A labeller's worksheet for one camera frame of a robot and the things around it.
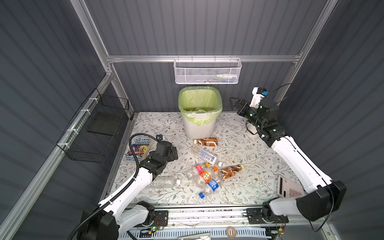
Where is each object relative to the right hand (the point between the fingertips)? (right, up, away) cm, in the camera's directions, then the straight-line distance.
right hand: (237, 101), depth 71 cm
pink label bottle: (-19, -38, +13) cm, 44 cm away
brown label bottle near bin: (-13, -23, +27) cm, 37 cm away
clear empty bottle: (-38, -44, +15) cm, 60 cm away
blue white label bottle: (-15, -30, +19) cm, 39 cm away
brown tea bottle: (-1, -38, +12) cm, 40 cm away
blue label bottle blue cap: (-11, -44, +7) cm, 46 cm away
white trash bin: (-20, -15, +30) cm, 39 cm away
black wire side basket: (-70, -16, +1) cm, 72 cm away
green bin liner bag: (-17, +4, +33) cm, 37 cm away
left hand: (-36, -26, +12) cm, 46 cm away
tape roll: (-3, -61, 0) cm, 61 cm away
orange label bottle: (-14, -40, +11) cm, 44 cm away
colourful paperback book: (-55, -25, +27) cm, 66 cm away
